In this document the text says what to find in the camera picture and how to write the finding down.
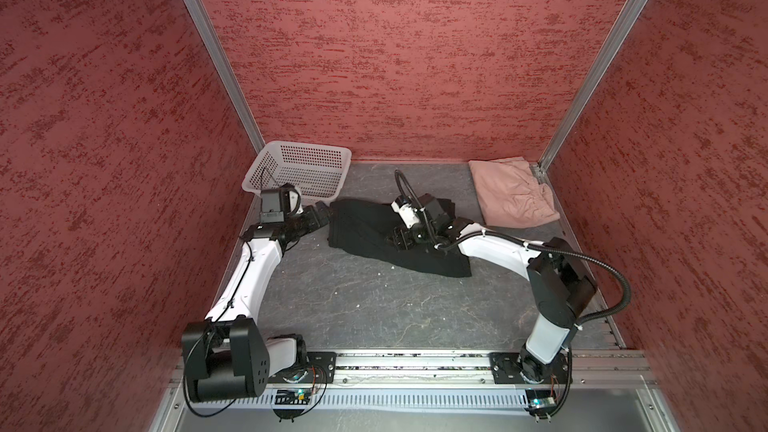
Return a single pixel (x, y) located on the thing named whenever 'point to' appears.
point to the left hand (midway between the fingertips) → (322, 221)
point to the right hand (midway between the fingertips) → (396, 237)
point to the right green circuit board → (540, 400)
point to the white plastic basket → (316, 170)
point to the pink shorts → (509, 194)
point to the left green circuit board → (292, 397)
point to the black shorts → (364, 227)
